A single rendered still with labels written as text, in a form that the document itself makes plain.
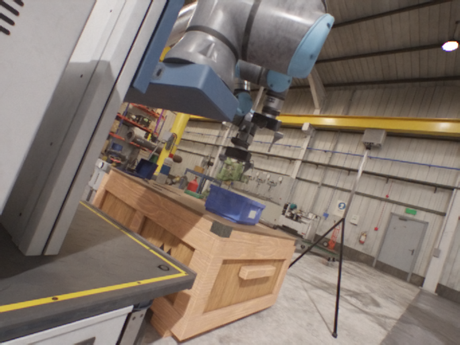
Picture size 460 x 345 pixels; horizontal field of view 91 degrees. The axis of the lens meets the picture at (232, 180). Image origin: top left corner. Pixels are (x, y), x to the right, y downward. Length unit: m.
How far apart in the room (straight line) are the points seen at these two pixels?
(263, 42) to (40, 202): 0.59
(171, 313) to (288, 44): 0.93
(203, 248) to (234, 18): 0.70
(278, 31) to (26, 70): 0.48
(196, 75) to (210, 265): 0.61
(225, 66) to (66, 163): 0.40
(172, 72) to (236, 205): 0.60
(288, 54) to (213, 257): 0.66
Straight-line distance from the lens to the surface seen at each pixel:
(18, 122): 0.42
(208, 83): 0.54
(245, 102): 1.05
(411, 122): 11.24
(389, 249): 10.52
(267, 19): 0.64
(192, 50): 0.58
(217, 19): 0.64
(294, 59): 0.63
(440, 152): 11.33
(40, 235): 0.60
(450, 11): 10.50
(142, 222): 1.18
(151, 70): 0.64
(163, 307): 1.02
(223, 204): 1.02
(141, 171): 1.65
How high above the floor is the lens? 0.57
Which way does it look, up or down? 3 degrees up
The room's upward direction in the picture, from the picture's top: 21 degrees clockwise
